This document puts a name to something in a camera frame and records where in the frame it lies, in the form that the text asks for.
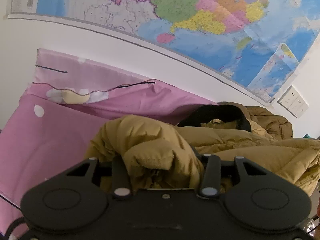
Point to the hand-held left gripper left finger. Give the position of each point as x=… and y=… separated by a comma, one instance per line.
x=121, y=175

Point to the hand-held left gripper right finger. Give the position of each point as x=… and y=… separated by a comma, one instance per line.
x=210, y=175

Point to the tan puffer jacket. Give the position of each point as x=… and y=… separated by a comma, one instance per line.
x=262, y=152

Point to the pink bed sheet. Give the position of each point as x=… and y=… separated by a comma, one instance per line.
x=52, y=140

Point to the pink pillow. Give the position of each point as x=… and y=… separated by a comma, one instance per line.
x=100, y=77

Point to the blue plastic basket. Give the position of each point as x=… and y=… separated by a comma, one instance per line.
x=307, y=136

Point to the white wall socket plate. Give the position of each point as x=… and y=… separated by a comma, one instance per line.
x=293, y=102

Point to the colourful wall map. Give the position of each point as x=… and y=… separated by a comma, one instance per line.
x=200, y=25

